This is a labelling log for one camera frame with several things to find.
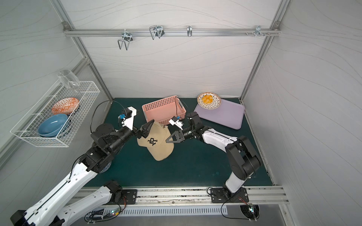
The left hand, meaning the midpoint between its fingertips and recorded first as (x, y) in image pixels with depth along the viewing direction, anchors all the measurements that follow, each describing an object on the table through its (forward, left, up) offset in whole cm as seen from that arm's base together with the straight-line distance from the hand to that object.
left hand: (144, 115), depth 63 cm
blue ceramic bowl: (-5, +41, -2) cm, 41 cm away
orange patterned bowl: (+7, +43, -3) cm, 44 cm away
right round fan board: (-32, -54, -39) cm, 74 cm away
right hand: (-4, -9, -18) cm, 21 cm away
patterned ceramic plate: (+42, -43, -36) cm, 70 cm away
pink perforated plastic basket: (+34, +1, -37) cm, 50 cm away
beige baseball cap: (-5, -3, -17) cm, 18 cm away
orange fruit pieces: (+45, -37, -33) cm, 67 cm away
